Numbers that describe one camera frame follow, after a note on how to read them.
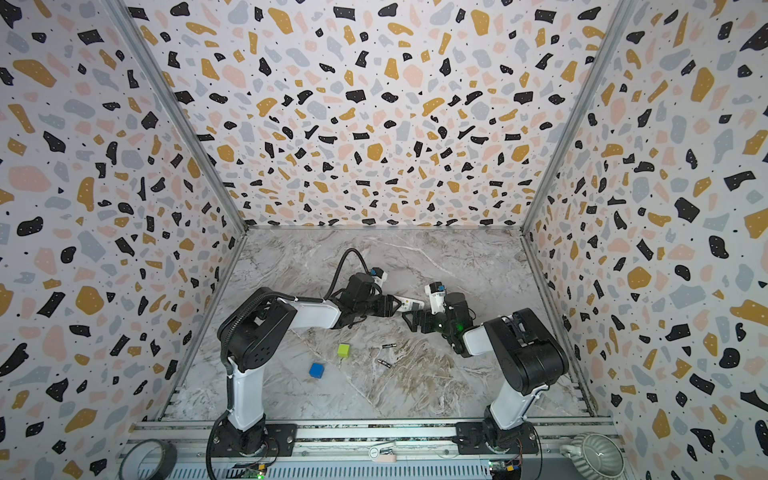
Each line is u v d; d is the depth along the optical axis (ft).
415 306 3.19
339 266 2.54
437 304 2.85
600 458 2.35
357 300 2.57
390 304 2.93
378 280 2.94
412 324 2.82
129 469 2.21
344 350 2.88
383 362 2.85
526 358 1.57
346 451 2.40
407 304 3.19
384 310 2.88
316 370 2.77
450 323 2.50
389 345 2.95
